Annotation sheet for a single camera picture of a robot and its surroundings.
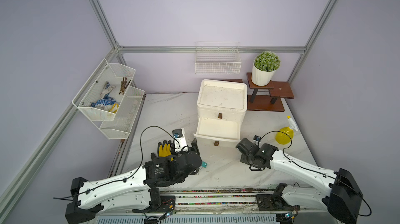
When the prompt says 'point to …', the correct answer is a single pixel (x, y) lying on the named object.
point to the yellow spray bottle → (283, 138)
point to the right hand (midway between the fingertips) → (247, 160)
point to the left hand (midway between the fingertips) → (190, 142)
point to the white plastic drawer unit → (221, 107)
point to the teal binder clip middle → (203, 164)
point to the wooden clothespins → (124, 85)
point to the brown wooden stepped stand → (266, 98)
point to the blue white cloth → (106, 103)
